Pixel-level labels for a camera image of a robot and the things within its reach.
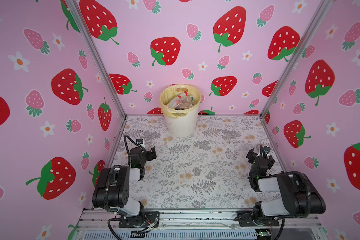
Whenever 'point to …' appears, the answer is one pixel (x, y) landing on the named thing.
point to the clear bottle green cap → (184, 101)
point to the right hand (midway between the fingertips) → (262, 151)
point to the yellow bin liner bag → (170, 92)
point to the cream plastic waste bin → (182, 127)
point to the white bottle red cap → (171, 103)
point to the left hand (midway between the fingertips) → (147, 147)
